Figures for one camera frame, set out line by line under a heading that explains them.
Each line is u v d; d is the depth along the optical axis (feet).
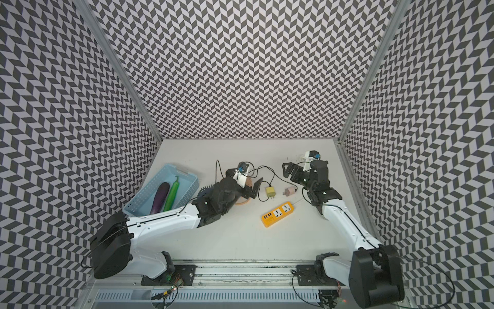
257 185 2.27
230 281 2.37
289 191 3.06
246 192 2.22
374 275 1.30
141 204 2.92
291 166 2.37
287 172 2.44
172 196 3.04
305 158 2.42
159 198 2.99
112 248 1.34
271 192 3.07
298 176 2.38
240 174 2.07
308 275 2.37
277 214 2.84
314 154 2.37
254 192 2.29
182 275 2.38
